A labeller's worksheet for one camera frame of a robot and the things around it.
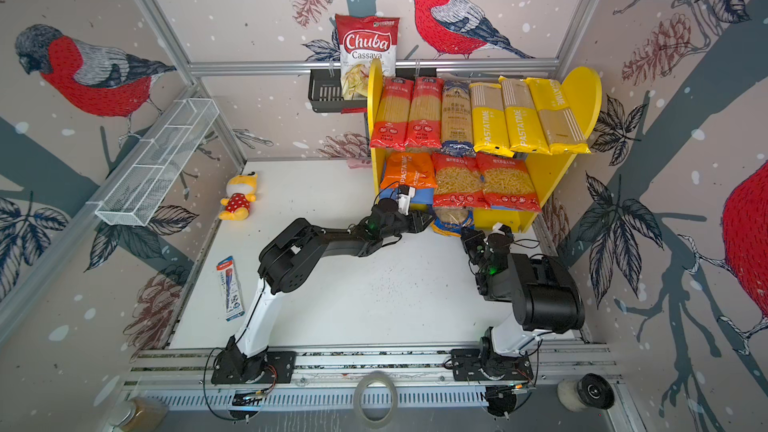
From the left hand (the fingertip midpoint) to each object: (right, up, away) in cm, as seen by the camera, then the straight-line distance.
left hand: (434, 217), depth 90 cm
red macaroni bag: (+22, +11, 0) cm, 25 cm away
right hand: (+8, -4, +3) cm, 9 cm away
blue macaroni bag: (+6, -2, +5) cm, 8 cm away
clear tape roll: (-21, -42, -20) cm, 51 cm away
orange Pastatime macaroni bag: (-7, +15, +3) cm, 17 cm away
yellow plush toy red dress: (-67, +8, +14) cm, 69 cm away
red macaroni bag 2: (+7, +11, 0) cm, 13 cm away
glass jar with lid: (-66, -39, -28) cm, 81 cm away
